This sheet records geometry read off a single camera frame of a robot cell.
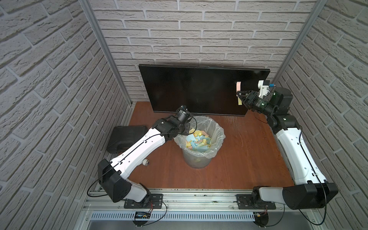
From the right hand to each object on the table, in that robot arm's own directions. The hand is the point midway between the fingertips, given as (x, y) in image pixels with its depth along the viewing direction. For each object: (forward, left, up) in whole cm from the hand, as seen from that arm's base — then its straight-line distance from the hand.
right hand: (239, 93), depth 68 cm
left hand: (-3, +29, -17) cm, 34 cm away
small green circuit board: (-43, +52, -41) cm, 79 cm away
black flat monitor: (+25, +13, -18) cm, 33 cm away
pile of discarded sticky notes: (-9, +20, -28) cm, 36 cm away
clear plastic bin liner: (-8, +13, -18) cm, 23 cm away
